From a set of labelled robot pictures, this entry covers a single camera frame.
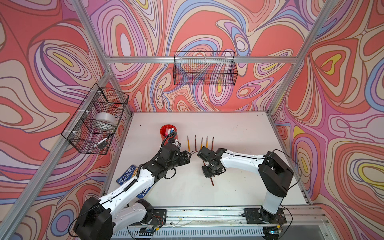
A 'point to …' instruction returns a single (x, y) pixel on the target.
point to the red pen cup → (167, 129)
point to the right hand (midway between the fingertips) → (210, 177)
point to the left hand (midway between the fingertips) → (189, 156)
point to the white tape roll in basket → (106, 116)
